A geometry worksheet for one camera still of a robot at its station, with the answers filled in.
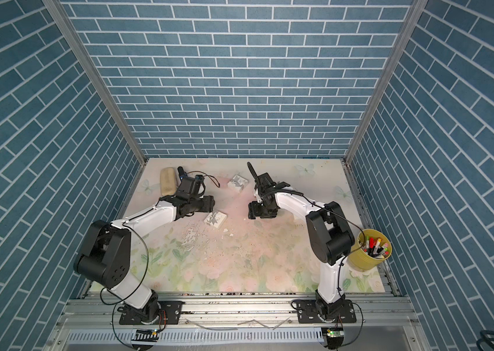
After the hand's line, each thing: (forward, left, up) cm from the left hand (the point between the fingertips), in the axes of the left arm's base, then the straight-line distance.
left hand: (214, 202), depth 93 cm
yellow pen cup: (-21, -63, +3) cm, 66 cm away
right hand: (-4, -19, -4) cm, 20 cm away
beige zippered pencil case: (+16, +26, -6) cm, 31 cm away
